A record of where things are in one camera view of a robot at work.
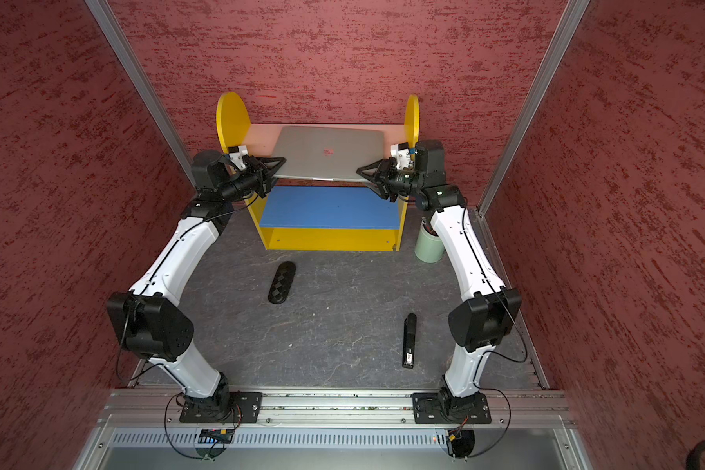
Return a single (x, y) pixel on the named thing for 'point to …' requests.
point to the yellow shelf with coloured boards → (319, 214)
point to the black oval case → (282, 282)
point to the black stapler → (408, 343)
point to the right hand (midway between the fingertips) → (357, 179)
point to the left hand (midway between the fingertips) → (285, 164)
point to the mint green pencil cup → (429, 248)
